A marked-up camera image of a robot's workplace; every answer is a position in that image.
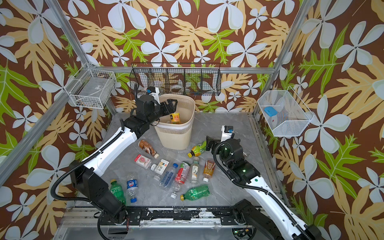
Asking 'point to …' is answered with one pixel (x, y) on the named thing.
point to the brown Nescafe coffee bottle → (144, 145)
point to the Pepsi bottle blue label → (132, 185)
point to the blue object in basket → (270, 111)
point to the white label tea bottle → (161, 167)
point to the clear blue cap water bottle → (167, 179)
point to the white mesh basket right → (286, 113)
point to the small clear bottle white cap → (175, 189)
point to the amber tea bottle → (208, 171)
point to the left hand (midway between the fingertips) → (172, 100)
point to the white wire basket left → (91, 88)
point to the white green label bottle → (195, 170)
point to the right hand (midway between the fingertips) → (213, 136)
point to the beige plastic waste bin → (176, 136)
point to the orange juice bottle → (175, 118)
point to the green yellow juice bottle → (197, 150)
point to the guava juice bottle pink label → (145, 162)
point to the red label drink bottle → (182, 172)
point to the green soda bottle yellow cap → (196, 193)
